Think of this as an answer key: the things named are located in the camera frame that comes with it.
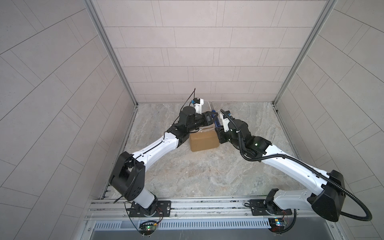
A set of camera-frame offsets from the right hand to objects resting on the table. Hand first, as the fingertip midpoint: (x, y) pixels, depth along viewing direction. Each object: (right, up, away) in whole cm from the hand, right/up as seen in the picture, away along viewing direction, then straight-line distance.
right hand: (215, 129), depth 75 cm
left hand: (+2, +8, -1) cm, 8 cm away
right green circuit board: (+28, -43, -7) cm, 52 cm away
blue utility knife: (0, +6, -3) cm, 6 cm away
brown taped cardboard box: (-5, -5, +4) cm, 9 cm away
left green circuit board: (-31, -42, -11) cm, 53 cm away
